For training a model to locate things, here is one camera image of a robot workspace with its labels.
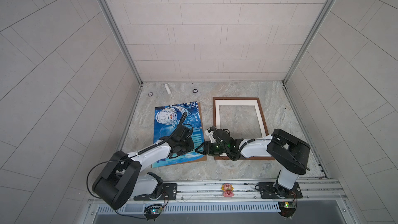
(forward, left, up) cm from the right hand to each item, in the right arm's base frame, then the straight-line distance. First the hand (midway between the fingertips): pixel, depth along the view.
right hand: (198, 154), depth 81 cm
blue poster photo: (+24, +19, 0) cm, 31 cm away
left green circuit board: (-23, +20, +1) cm, 30 cm away
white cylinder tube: (+48, +21, +1) cm, 53 cm away
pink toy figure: (-17, -13, 0) cm, 21 cm away
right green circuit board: (-25, -39, -4) cm, 46 cm away
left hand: (+6, 0, -3) cm, 6 cm away
